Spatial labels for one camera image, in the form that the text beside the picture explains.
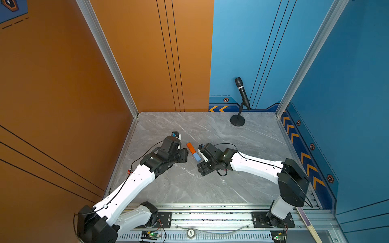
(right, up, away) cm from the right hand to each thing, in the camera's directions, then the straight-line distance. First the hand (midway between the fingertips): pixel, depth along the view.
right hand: (204, 166), depth 84 cm
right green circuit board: (+35, -30, -13) cm, 48 cm away
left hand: (-10, +10, -5) cm, 15 cm away
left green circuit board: (-26, -29, -13) cm, 41 cm away
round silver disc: (-7, -24, -18) cm, 31 cm away
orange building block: (-8, +8, +16) cm, 20 cm away
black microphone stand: (+27, +27, +31) cm, 50 cm away
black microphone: (+23, +50, +13) cm, 57 cm away
